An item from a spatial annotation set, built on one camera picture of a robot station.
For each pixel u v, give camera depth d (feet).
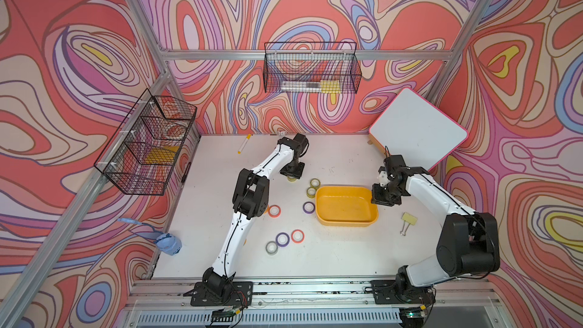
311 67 3.14
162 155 2.35
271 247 2.72
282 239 2.80
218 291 2.10
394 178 2.16
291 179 3.31
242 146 3.77
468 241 1.42
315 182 3.33
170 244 2.53
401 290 2.19
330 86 2.83
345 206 3.13
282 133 3.90
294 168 2.93
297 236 2.83
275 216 2.99
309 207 3.09
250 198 2.05
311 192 3.23
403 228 2.89
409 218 2.95
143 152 2.23
